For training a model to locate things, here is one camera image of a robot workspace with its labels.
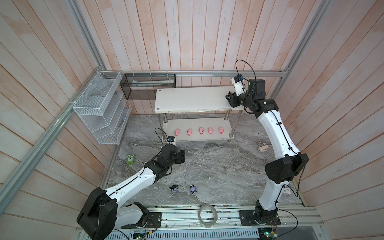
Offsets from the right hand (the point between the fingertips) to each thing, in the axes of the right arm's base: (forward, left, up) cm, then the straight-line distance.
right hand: (228, 94), depth 80 cm
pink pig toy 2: (-4, +22, -29) cm, 36 cm away
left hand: (-23, +27, -24) cm, 43 cm away
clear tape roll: (-57, +13, -35) cm, 68 cm away
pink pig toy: (-6, +30, -27) cm, 41 cm away
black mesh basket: (+18, +53, -7) cm, 56 cm away
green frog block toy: (-23, +59, -34) cm, 72 cm away
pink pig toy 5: (-2, 0, -29) cm, 29 cm away
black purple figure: (-41, +29, -31) cm, 59 cm away
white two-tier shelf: (+21, +17, -37) cm, 46 cm away
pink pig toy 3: (-3, +14, -29) cm, 32 cm away
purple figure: (-40, +19, -34) cm, 56 cm away
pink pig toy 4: (-3, +7, -29) cm, 30 cm away
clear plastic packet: (-40, -33, -36) cm, 63 cm away
